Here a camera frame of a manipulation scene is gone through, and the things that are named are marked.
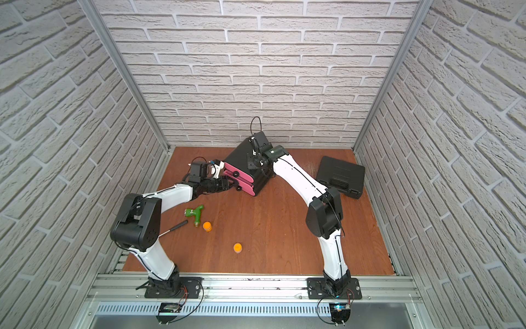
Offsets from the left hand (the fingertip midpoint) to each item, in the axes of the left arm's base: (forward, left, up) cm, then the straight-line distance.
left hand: (237, 180), depth 93 cm
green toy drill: (-12, +19, -9) cm, 24 cm away
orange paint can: (-19, +12, -9) cm, 24 cm away
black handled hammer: (-16, +23, -10) cm, 30 cm away
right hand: (+5, -9, +9) cm, 13 cm away
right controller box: (-50, -40, -11) cm, 65 cm away
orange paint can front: (-28, -2, -8) cm, 29 cm away
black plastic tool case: (+4, -55, -3) cm, 55 cm away
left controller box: (-49, +21, -13) cm, 55 cm away
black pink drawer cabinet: (+2, 0, +7) cm, 7 cm away
